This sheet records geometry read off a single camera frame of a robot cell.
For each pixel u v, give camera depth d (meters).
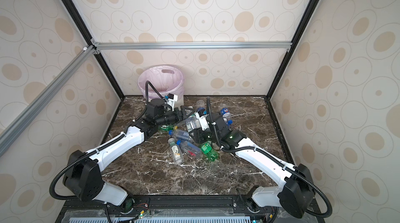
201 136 0.66
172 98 0.73
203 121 0.68
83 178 0.42
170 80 1.03
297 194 0.39
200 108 1.05
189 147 0.90
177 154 0.84
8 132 0.52
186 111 0.71
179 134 0.94
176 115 0.69
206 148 0.87
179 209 0.73
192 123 0.73
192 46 0.90
